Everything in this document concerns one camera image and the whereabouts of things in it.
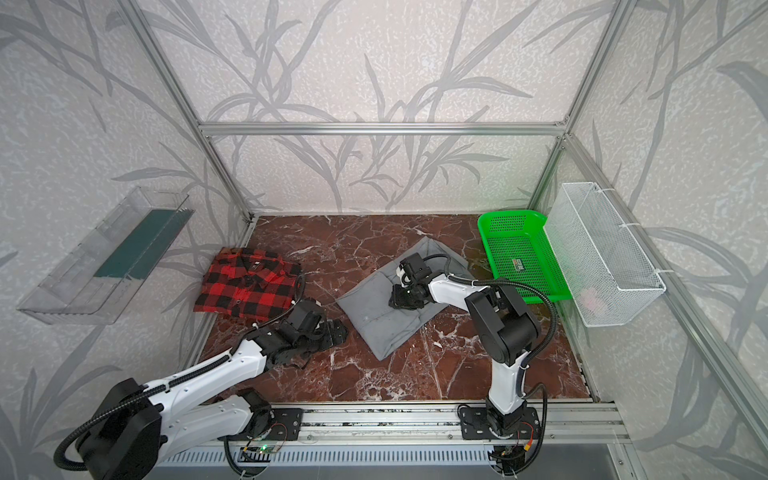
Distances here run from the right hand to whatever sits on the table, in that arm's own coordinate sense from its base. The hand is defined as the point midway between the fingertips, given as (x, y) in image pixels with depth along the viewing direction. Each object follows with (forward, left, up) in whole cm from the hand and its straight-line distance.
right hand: (392, 294), depth 95 cm
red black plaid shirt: (+2, +46, +4) cm, 46 cm away
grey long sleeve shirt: (-11, +2, 0) cm, 11 cm away
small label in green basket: (+14, -45, -2) cm, 47 cm away
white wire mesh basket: (-14, -46, +33) cm, 58 cm away
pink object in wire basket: (-11, -51, +18) cm, 55 cm away
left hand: (-13, +14, +3) cm, 19 cm away
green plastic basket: (+19, -47, -2) cm, 50 cm away
